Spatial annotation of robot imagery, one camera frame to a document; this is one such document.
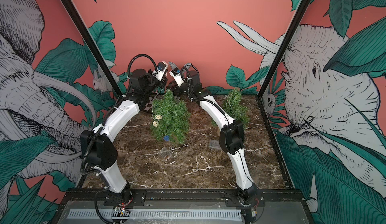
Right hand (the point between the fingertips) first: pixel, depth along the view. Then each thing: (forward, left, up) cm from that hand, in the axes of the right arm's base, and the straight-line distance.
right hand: (169, 81), depth 84 cm
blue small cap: (-29, -1, -13) cm, 32 cm away
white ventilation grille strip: (-59, -27, -32) cm, 73 cm away
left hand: (+1, 0, +10) cm, 10 cm away
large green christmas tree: (-21, -6, -6) cm, 22 cm away
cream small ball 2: (-22, +6, -10) cm, 25 cm away
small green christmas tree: (-19, -33, +3) cm, 38 cm away
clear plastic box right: (-23, -27, -32) cm, 47 cm away
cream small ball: (-21, +3, -5) cm, 22 cm away
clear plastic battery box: (-30, +3, -31) cm, 43 cm away
